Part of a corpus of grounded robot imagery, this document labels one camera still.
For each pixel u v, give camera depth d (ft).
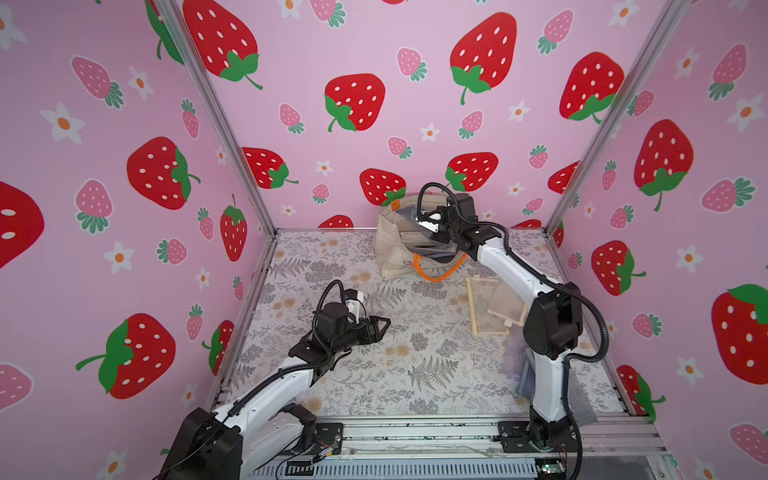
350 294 2.45
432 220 2.58
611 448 2.41
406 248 2.89
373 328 2.39
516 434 2.45
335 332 2.10
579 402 2.64
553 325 1.71
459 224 2.31
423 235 3.14
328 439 2.41
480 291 3.32
